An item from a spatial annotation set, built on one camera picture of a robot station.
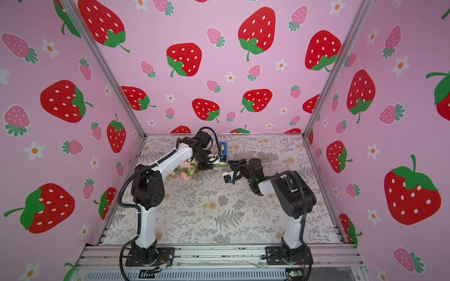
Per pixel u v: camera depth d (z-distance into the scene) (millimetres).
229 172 832
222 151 1065
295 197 514
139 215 578
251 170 781
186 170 925
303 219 534
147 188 536
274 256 734
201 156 800
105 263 720
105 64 851
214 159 813
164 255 748
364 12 696
